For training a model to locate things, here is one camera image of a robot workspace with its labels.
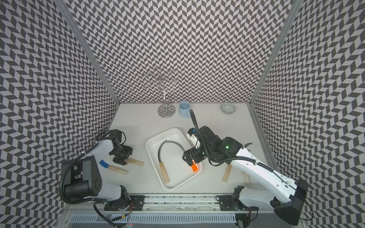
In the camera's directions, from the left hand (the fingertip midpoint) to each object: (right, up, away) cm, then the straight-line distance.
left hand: (130, 157), depth 88 cm
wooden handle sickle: (+59, -8, -6) cm, 60 cm away
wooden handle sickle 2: (+3, -2, -2) cm, 4 cm away
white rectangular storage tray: (+31, -7, -4) cm, 32 cm away
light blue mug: (+33, +31, +23) cm, 51 cm away
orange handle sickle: (+40, -5, -2) cm, 40 cm away
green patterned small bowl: (+68, +32, +24) cm, 79 cm away
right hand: (+39, +6, -20) cm, 44 cm away
